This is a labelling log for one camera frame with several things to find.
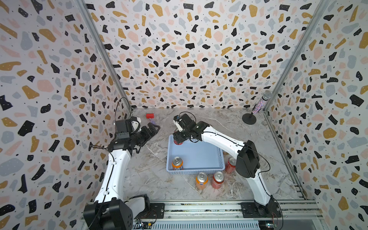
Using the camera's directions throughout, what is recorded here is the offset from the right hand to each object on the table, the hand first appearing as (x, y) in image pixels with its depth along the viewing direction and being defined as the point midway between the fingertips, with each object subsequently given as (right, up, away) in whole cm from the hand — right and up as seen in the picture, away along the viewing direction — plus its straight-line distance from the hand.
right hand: (177, 135), depth 87 cm
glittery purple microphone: (+53, +24, -4) cm, 58 cm away
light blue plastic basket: (+9, -15, +3) cm, 18 cm away
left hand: (-11, +4, -10) cm, 15 cm away
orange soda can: (+1, -15, -7) cm, 17 cm away
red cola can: (-2, -5, +3) cm, 6 cm away
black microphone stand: (+55, +11, +29) cm, 63 cm away
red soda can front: (+23, -22, -13) cm, 34 cm away
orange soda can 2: (+14, -22, -13) cm, 29 cm away
